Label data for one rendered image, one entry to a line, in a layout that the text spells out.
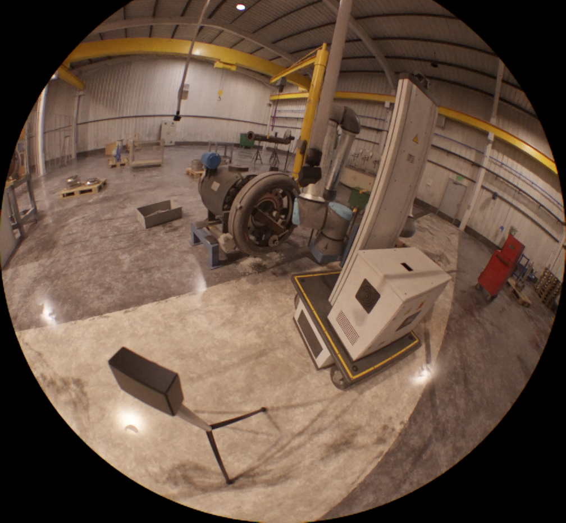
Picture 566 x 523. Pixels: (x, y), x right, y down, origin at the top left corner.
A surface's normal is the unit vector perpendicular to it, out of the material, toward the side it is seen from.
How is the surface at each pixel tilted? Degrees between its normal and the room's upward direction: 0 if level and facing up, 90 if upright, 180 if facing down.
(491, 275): 90
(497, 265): 90
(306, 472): 0
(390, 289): 90
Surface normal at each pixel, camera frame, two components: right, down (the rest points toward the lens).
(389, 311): -0.93, 0.00
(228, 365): 0.18, -0.86
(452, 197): -0.77, 0.18
